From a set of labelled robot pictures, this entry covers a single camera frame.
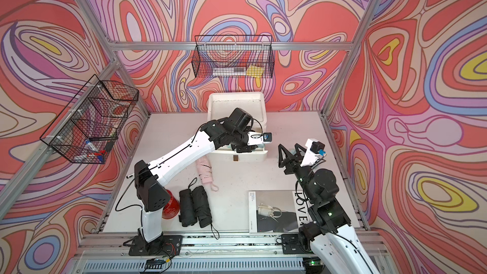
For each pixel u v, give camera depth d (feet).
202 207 2.60
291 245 2.37
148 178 1.54
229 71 2.70
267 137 2.11
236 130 1.92
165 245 2.37
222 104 2.99
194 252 2.37
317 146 1.78
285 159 1.92
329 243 1.96
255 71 2.98
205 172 2.98
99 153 2.10
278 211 2.57
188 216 2.60
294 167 1.89
